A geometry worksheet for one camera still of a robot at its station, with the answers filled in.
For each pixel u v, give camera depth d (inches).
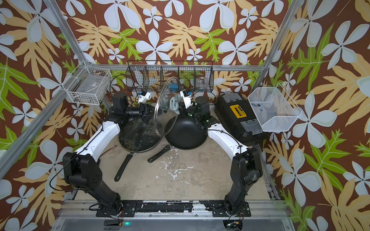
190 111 27.6
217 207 29.4
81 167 19.1
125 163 32.0
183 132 39.9
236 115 36.7
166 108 28.1
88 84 33.6
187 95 26.5
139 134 37.2
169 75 38.0
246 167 17.9
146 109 26.2
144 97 27.9
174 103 28.6
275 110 32.9
